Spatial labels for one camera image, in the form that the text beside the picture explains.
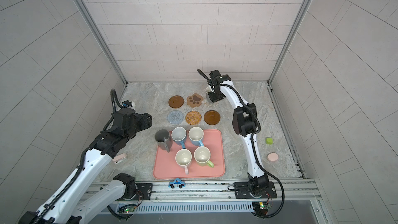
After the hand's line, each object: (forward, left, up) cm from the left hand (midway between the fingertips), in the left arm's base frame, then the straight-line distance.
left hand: (150, 115), depth 75 cm
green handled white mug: (-14, -25, -18) cm, 34 cm away
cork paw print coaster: (+24, -19, -20) cm, 36 cm away
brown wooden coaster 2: (+10, -31, -20) cm, 38 cm away
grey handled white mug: (+23, -29, -8) cm, 38 cm away
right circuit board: (-36, -52, -19) cm, 66 cm away
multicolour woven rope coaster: (+19, -32, -19) cm, 42 cm away
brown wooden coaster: (+23, -7, -20) cm, 31 cm away
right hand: (+22, -33, -15) cm, 42 cm away
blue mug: (-3, -12, -16) cm, 20 cm away
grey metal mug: (-7, -5, -15) cm, 17 cm away
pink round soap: (-14, -63, -18) cm, 67 cm away
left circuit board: (-37, +5, -16) cm, 40 cm away
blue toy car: (-26, -14, -17) cm, 35 cm away
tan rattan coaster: (+10, -19, -19) cm, 29 cm away
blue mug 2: (-3, -21, -18) cm, 28 cm away
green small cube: (-5, -63, -19) cm, 66 cm away
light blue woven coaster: (+10, -8, -19) cm, 23 cm away
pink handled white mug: (-15, -16, -18) cm, 28 cm away
